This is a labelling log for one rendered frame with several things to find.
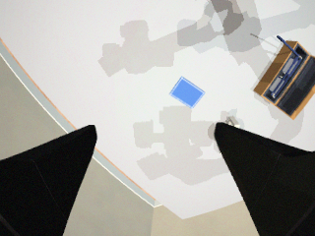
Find blue glasses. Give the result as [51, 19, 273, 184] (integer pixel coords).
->
[269, 35, 302, 98]

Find cream white mug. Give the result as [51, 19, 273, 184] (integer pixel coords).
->
[223, 116, 240, 128]

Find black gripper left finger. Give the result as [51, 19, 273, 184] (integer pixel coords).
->
[0, 125, 97, 236]

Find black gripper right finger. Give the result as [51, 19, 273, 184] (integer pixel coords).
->
[215, 122, 315, 236]

